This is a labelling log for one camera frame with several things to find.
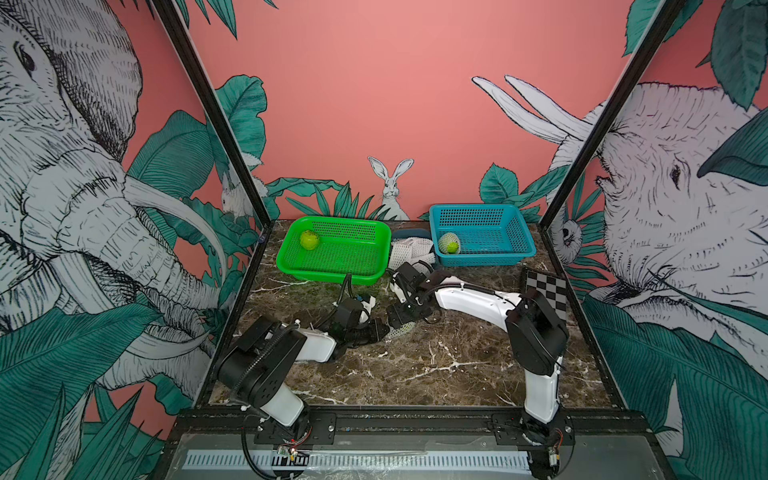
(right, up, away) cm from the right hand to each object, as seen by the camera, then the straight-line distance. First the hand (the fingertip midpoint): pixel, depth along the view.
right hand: (396, 315), depth 89 cm
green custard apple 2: (+21, +21, +17) cm, 34 cm away
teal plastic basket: (+38, +26, +29) cm, 55 cm away
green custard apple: (-32, +23, +18) cm, 43 cm away
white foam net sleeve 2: (+1, -4, -2) cm, 5 cm away
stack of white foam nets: (+5, +20, +9) cm, 22 cm away
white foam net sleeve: (+17, +23, +17) cm, 33 cm away
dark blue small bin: (+6, +26, +15) cm, 31 cm away
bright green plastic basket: (-27, +20, +22) cm, 40 cm away
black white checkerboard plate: (+53, +7, +9) cm, 55 cm away
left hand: (-1, -4, 0) cm, 4 cm away
